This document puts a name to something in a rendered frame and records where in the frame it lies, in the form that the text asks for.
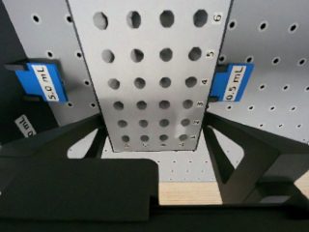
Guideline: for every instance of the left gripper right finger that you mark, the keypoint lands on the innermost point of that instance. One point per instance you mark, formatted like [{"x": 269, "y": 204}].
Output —
[{"x": 268, "y": 158}]

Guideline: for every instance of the grey work mat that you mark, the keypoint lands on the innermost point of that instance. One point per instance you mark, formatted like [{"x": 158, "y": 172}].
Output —
[{"x": 271, "y": 34}]

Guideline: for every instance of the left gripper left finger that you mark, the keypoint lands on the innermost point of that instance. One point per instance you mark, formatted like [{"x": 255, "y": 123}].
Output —
[{"x": 56, "y": 143}]

